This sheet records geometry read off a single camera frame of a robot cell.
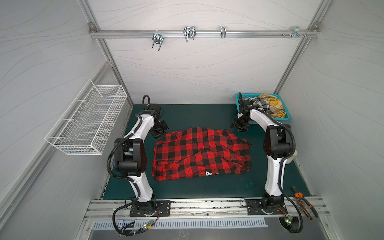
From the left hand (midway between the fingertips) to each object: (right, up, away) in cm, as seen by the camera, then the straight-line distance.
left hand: (168, 131), depth 92 cm
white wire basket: (-34, +4, -25) cm, 42 cm away
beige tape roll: (+73, -17, -5) cm, 75 cm away
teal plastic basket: (+80, +10, +8) cm, 81 cm away
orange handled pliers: (+72, -32, -16) cm, 80 cm away
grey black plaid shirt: (+65, +19, +12) cm, 69 cm away
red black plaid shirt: (+18, -13, -1) cm, 22 cm away
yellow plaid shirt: (+75, +16, +13) cm, 78 cm away
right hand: (+45, +4, +8) cm, 46 cm away
